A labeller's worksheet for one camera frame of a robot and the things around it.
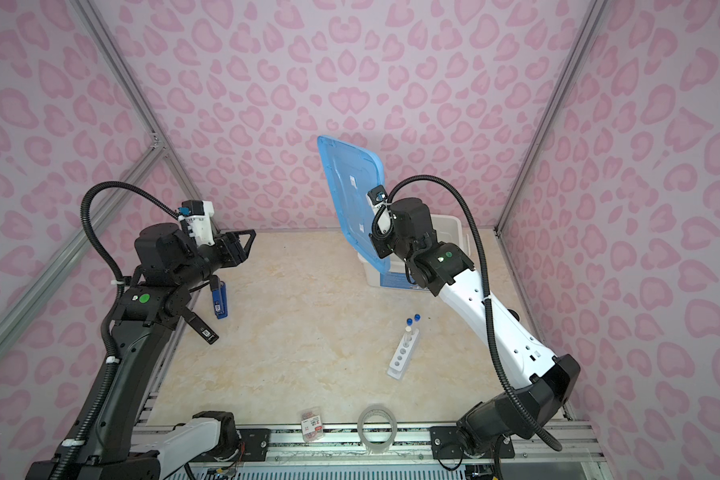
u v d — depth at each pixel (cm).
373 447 73
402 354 84
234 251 60
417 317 78
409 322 78
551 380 39
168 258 47
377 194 58
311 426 74
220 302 98
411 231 49
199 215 58
